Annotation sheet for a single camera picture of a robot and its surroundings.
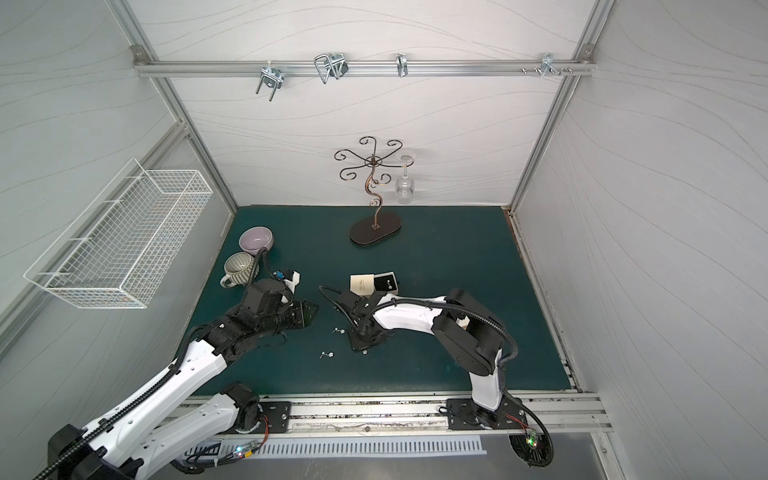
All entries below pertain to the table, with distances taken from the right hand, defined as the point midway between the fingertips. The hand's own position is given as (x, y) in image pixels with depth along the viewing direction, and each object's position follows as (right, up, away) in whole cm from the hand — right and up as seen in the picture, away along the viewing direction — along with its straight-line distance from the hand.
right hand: (358, 344), depth 86 cm
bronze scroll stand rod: (+4, +54, +5) cm, 55 cm away
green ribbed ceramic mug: (-43, +20, +15) cm, 50 cm away
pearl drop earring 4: (+2, -1, -2) cm, 3 cm away
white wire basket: (-54, +28, -18) cm, 63 cm away
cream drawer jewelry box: (+2, +16, +9) cm, 19 cm away
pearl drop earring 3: (-8, -2, -2) cm, 9 cm away
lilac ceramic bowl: (-41, +31, +20) cm, 55 cm away
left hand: (-11, +13, -8) cm, 19 cm away
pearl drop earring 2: (-5, +3, +2) cm, 7 cm away
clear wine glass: (+14, +48, +10) cm, 51 cm away
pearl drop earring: (+9, +16, +11) cm, 21 cm away
